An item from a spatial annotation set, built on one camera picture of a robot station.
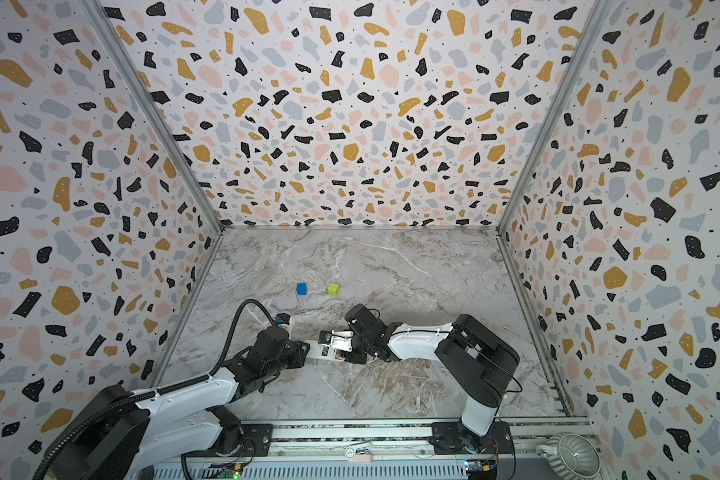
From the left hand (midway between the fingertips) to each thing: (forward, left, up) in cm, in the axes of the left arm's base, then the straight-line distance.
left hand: (309, 344), depth 87 cm
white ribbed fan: (-28, -67, -3) cm, 72 cm away
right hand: (+1, -7, 0) cm, 8 cm away
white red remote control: (-1, -2, -2) cm, 4 cm away
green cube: (+20, -5, -1) cm, 20 cm away
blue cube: (+21, +6, -3) cm, 22 cm away
